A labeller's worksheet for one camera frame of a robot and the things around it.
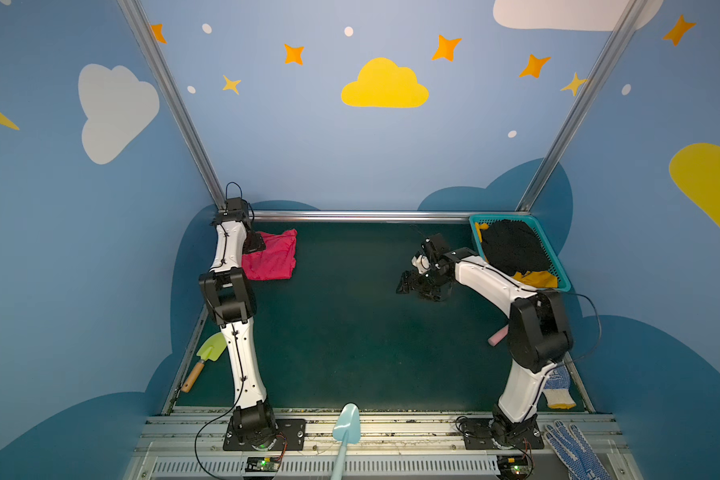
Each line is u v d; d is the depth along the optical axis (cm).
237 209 86
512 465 72
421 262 86
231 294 65
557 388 82
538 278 99
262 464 71
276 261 105
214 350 87
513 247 103
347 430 75
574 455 70
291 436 75
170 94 82
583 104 85
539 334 50
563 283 95
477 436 74
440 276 72
